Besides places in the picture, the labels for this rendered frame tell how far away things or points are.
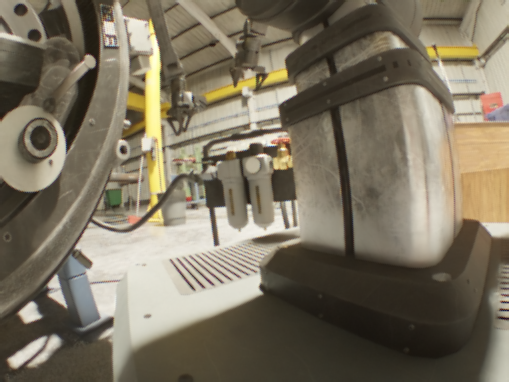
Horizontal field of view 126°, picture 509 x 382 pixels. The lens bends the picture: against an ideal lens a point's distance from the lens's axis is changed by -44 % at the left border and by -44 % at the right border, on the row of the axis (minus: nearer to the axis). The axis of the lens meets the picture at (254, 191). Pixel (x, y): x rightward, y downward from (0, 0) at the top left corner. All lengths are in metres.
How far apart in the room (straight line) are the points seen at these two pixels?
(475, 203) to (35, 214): 0.89
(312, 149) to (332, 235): 0.07
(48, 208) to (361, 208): 0.35
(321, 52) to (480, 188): 0.61
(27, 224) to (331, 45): 0.38
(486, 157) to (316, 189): 0.60
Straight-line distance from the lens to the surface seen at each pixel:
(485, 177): 0.75
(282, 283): 0.21
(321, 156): 0.19
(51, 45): 0.48
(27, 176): 0.33
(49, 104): 0.34
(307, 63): 0.22
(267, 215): 0.74
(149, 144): 3.88
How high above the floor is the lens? 0.36
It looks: 1 degrees down
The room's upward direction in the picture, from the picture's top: 7 degrees counter-clockwise
